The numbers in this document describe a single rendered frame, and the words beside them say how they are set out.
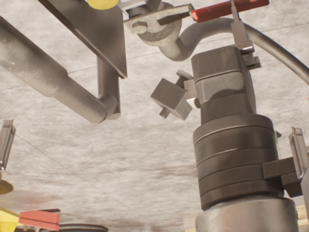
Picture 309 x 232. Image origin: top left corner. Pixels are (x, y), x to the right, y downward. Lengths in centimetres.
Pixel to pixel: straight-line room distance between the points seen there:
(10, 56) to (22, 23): 97
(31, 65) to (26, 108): 144
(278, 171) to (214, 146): 6
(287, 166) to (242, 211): 5
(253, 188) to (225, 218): 3
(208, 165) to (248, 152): 4
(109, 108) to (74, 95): 7
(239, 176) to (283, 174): 4
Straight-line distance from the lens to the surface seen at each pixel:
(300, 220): 428
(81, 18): 51
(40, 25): 137
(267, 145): 43
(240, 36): 48
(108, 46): 55
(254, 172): 41
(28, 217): 344
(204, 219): 41
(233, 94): 44
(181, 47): 64
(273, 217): 40
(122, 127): 204
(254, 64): 49
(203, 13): 51
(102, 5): 46
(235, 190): 40
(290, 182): 40
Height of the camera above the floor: 77
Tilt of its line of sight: 23 degrees down
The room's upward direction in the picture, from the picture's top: 174 degrees clockwise
